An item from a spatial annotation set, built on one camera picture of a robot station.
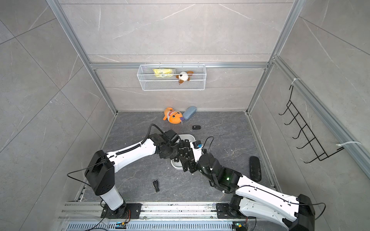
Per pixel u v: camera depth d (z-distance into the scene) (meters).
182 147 0.98
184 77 0.86
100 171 0.45
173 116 1.07
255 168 0.86
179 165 0.86
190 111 1.17
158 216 0.73
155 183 0.82
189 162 0.61
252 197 0.47
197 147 0.59
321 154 0.58
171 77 0.89
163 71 0.83
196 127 1.08
